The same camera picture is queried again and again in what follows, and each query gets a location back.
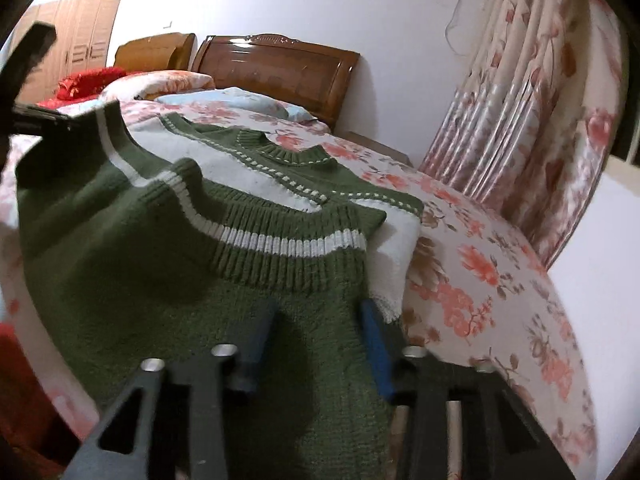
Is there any light blue pillow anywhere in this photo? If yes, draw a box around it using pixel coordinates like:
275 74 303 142
156 86 319 124

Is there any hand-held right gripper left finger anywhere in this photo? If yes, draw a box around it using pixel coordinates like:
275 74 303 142
62 300 279 480

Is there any small wooden headboard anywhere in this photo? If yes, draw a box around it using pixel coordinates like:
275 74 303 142
112 32 197 74

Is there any wooden nightstand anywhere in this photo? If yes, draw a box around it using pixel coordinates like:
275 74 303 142
340 130 415 167

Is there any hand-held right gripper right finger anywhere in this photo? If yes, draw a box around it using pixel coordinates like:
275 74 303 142
359 300 576 480

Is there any pink floral bedsheet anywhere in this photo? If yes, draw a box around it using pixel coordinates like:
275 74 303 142
0 97 601 471

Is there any red blanket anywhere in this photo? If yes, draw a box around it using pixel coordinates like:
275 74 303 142
36 66 129 109

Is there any barred window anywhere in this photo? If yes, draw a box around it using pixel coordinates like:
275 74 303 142
607 85 640 168

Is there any wooden wardrobe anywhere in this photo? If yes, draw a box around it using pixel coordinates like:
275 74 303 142
10 0 122 107

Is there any green knit sweater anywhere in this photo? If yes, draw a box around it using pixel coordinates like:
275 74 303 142
14 99 426 480

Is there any floral curtain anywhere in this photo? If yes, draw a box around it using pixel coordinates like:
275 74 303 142
417 0 632 272

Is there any floral pillow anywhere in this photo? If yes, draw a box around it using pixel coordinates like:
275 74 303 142
99 70 216 103

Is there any large carved wooden headboard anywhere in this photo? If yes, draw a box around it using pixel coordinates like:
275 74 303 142
191 34 361 131

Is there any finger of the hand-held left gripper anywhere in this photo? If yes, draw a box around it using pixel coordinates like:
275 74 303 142
0 104 80 136
0 21 57 111

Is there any thin wall cable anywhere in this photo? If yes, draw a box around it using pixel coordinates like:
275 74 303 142
446 0 469 54

